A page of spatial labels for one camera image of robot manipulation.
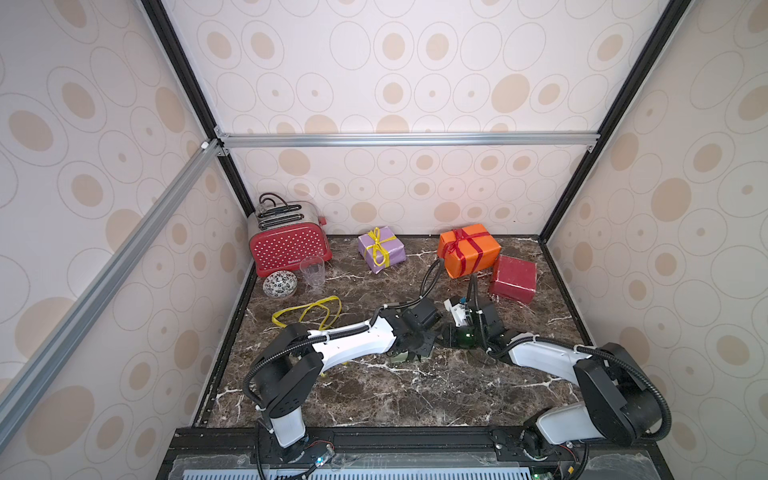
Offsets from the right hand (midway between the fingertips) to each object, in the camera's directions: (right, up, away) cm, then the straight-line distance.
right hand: (440, 333), depth 87 cm
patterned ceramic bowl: (-53, +13, +16) cm, 57 cm away
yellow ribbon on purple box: (-18, +24, +17) cm, 34 cm away
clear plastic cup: (-42, +19, +18) cm, 50 cm away
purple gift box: (-13, +26, +20) cm, 36 cm away
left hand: (-2, -2, -4) cm, 5 cm away
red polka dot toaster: (-50, +31, +10) cm, 59 cm away
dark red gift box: (+26, +15, +10) cm, 32 cm away
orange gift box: (+12, +25, +15) cm, 32 cm away
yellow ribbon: (-41, +6, +12) cm, 43 cm away
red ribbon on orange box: (+6, +26, +15) cm, 31 cm away
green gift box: (-11, -6, -4) cm, 13 cm away
